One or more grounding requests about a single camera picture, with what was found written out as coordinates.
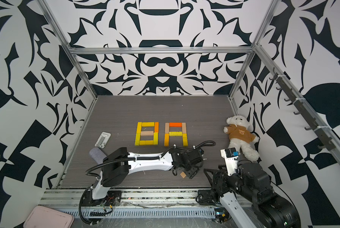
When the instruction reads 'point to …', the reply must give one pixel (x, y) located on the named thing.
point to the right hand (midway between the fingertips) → (210, 165)
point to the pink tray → (41, 217)
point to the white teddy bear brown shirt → (240, 137)
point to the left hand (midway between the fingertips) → (192, 164)
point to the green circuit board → (221, 215)
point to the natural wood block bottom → (183, 175)
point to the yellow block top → (147, 124)
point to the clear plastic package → (103, 140)
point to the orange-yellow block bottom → (166, 139)
